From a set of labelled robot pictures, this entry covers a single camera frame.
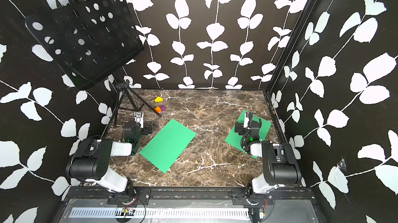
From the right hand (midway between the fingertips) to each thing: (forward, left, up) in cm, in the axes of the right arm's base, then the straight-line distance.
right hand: (243, 118), depth 95 cm
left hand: (-1, +63, +1) cm, 63 cm away
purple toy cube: (+13, +54, -5) cm, 56 cm away
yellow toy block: (+21, +59, -6) cm, 63 cm away
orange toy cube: (+11, +57, -5) cm, 59 cm away
